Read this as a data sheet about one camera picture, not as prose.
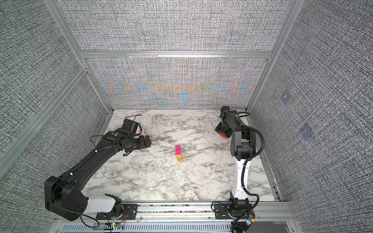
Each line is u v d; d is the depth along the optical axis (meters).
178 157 0.92
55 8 0.70
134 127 0.65
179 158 0.92
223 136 0.95
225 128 0.88
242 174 0.61
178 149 0.90
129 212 0.74
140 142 0.73
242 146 0.60
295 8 0.71
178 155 0.88
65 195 0.39
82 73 0.90
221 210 0.73
